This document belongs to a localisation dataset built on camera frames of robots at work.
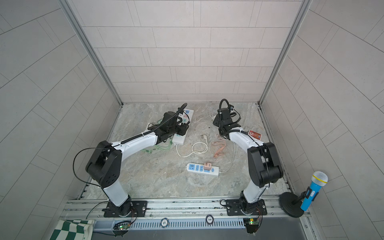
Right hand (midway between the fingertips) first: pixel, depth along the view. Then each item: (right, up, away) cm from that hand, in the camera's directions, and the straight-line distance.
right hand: (218, 118), depth 94 cm
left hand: (-18, -3, -6) cm, 19 cm away
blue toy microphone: (+34, -23, -38) cm, 55 cm away
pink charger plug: (-8, -25, -15) cm, 31 cm away
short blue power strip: (-12, -28, -12) cm, 33 cm away
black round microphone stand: (+32, -41, -23) cm, 57 cm away
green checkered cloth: (-64, -47, -31) cm, 85 cm away
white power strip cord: (-17, -19, -3) cm, 25 cm away
